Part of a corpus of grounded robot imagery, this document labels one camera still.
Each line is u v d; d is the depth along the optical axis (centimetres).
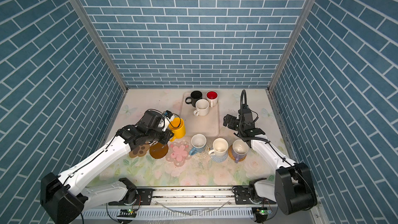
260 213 72
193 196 75
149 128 58
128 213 72
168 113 69
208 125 101
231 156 87
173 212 71
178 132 78
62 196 37
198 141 87
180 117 68
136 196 68
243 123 65
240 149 88
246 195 74
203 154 87
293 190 41
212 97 110
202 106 105
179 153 87
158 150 89
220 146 85
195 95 110
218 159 86
